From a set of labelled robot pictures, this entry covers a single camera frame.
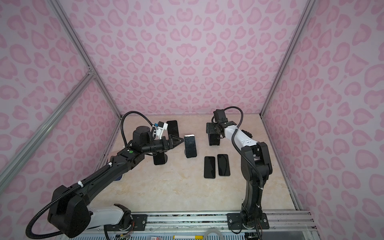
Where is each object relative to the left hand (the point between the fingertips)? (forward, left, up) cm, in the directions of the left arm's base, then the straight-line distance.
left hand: (181, 140), depth 73 cm
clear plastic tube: (-34, -14, -26) cm, 46 cm away
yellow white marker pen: (-37, -3, -25) cm, 45 cm away
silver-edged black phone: (+10, -3, -20) cm, 23 cm away
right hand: (+20, -20, -13) cm, 31 cm away
